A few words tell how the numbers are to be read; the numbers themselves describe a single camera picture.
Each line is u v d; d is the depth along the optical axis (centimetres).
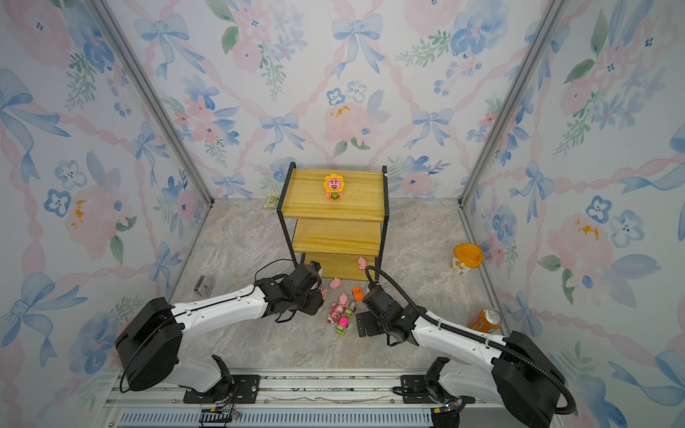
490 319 76
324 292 79
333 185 72
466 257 90
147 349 42
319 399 73
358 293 90
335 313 86
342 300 89
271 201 120
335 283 92
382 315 64
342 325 84
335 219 70
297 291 65
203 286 90
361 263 97
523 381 41
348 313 86
